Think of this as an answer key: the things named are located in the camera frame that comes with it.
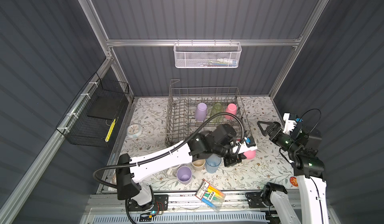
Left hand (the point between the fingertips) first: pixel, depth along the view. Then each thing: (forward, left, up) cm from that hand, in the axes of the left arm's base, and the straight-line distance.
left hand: (245, 154), depth 62 cm
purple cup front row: (+1, +27, -26) cm, 38 cm away
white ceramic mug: (+2, +33, -21) cm, 39 cm away
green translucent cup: (+33, +6, -8) cm, 34 cm away
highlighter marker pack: (-10, +14, -25) cm, 30 cm away
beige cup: (+7, +19, -27) cm, 33 cm away
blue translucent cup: (+6, +11, -24) cm, 27 cm away
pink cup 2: (+36, -4, -11) cm, 38 cm away
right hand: (+11, -11, +3) cm, 16 cm away
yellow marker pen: (+11, +60, +1) cm, 61 cm away
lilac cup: (+34, +15, -11) cm, 39 cm away
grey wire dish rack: (+48, +23, -23) cm, 58 cm away
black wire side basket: (+21, +72, +1) cm, 75 cm away
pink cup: (-1, -2, +1) cm, 2 cm away
